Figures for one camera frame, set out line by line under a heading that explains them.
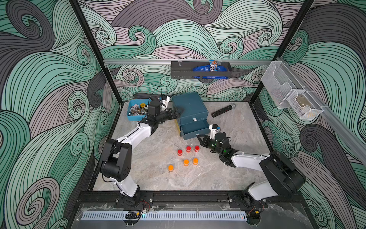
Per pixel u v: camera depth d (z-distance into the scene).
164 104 0.73
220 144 0.67
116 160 0.46
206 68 0.92
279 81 0.78
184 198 0.75
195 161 0.85
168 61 0.95
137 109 1.13
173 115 0.76
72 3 0.70
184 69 0.95
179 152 0.88
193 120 0.86
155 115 0.69
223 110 1.11
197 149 0.91
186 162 0.86
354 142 0.51
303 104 0.66
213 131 0.80
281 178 0.43
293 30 0.79
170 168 0.82
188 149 0.90
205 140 0.76
